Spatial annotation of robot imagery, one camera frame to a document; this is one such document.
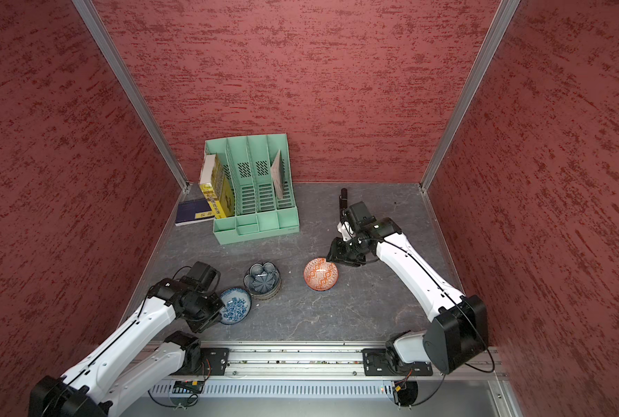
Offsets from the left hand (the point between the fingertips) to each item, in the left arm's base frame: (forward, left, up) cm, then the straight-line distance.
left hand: (222, 322), depth 78 cm
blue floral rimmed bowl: (+6, -3, -3) cm, 7 cm away
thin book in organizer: (+55, -12, +10) cm, 57 cm away
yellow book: (+41, +7, +16) cm, 44 cm away
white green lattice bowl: (+7, -12, +3) cm, 14 cm away
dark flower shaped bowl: (+14, -11, +2) cm, 18 cm away
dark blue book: (+47, +28, -4) cm, 55 cm away
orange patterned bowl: (+17, -30, -2) cm, 35 cm away
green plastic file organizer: (+64, -2, +5) cm, 65 cm away
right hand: (+14, -34, +12) cm, 38 cm away
